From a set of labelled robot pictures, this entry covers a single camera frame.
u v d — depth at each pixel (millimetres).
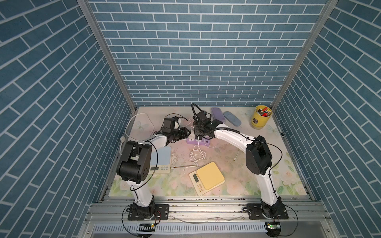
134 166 493
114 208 769
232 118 1127
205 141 966
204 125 719
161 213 729
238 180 845
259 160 539
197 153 953
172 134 828
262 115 996
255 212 736
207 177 829
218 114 1153
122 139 1050
